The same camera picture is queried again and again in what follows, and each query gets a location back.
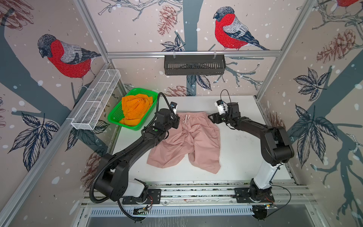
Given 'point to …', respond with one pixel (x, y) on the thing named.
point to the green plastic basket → (144, 118)
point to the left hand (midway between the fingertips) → (176, 114)
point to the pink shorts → (196, 135)
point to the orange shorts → (133, 107)
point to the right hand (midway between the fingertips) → (211, 116)
